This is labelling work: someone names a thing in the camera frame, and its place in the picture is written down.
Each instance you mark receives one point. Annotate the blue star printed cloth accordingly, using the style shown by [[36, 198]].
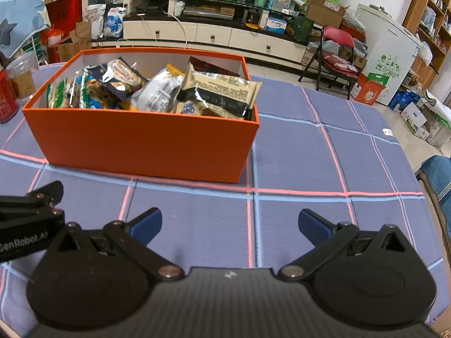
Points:
[[21, 10]]

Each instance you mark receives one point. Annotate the orange cardboard box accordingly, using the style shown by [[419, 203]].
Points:
[[141, 144]]

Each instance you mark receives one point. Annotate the green snack packet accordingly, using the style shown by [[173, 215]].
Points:
[[60, 95]]

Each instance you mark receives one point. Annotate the red soda can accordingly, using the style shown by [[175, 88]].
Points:
[[7, 102]]

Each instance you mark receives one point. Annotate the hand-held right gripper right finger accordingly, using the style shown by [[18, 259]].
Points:
[[315, 227]]

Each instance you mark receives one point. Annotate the orange white carton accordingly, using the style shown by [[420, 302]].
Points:
[[368, 91]]

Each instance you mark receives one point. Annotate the clear plastic jar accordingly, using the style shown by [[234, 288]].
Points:
[[23, 81]]

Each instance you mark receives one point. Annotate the blue white bag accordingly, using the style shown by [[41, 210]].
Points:
[[114, 24]]

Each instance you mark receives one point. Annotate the red folding chair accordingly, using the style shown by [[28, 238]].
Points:
[[338, 35]]

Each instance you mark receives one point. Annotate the dark green bag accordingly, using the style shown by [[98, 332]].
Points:
[[299, 29]]

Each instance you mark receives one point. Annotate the beige black snack packet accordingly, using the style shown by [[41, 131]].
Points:
[[218, 88]]

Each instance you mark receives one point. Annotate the dark blue cookie packet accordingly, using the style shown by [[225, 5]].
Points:
[[119, 74]]

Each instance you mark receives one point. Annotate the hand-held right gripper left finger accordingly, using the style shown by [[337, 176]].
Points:
[[146, 225]]

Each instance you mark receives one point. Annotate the white black television stand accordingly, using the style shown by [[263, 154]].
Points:
[[211, 35]]

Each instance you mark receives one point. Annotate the blue plaid tablecloth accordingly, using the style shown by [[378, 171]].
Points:
[[299, 148]]

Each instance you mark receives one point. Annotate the silver media player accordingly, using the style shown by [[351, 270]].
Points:
[[208, 12]]

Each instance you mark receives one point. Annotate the blue denim cloth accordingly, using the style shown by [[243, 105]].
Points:
[[438, 176]]

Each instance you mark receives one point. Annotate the red storage box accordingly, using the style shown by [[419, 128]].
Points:
[[63, 14]]

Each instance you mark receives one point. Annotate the brown chocolate chip cookie packet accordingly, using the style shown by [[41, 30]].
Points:
[[192, 108]]

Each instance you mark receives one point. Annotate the silver black snack packet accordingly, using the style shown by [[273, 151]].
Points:
[[158, 89]]

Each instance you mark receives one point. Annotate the dark brown snack packet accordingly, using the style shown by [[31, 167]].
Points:
[[211, 65]]

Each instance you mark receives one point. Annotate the white chest freezer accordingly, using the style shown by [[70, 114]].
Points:
[[391, 49]]

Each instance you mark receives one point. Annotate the blue white tissue box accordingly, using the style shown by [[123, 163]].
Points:
[[276, 25]]

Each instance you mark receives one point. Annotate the pink seat cushion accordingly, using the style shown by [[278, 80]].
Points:
[[340, 62]]

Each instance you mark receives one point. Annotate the small brown cardboard box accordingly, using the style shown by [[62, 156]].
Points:
[[75, 47]]

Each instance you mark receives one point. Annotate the gold yellow snack packet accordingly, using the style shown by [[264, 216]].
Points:
[[174, 69]]

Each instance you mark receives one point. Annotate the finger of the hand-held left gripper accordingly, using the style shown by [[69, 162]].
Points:
[[38, 216], [45, 193]]

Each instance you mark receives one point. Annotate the large brown cardboard box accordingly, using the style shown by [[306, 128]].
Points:
[[327, 14]]

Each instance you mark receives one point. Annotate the glass pot lid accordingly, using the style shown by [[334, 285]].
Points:
[[380, 10]]

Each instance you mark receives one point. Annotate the blue white carton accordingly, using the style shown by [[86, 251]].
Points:
[[410, 112]]

